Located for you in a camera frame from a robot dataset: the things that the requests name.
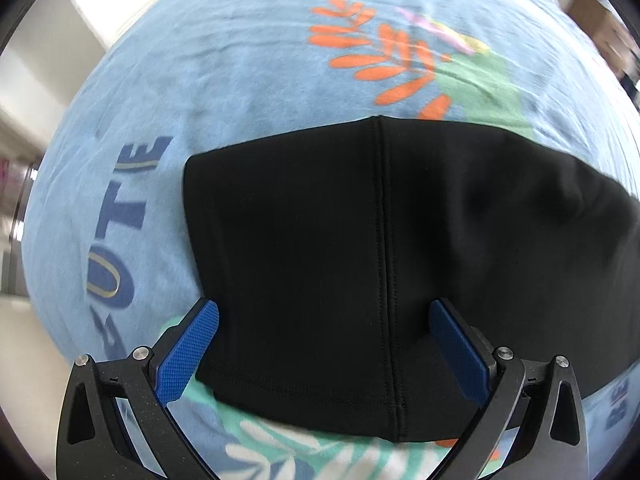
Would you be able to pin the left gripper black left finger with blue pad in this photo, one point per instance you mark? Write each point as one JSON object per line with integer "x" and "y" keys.
{"x": 115, "y": 421}

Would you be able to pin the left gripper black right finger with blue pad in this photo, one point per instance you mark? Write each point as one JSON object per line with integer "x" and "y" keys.
{"x": 551, "y": 437}

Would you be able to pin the black pants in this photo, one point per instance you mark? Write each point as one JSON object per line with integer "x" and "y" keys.
{"x": 324, "y": 249}

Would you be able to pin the blue patterned bed sheet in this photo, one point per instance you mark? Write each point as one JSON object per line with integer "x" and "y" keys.
{"x": 108, "y": 259}

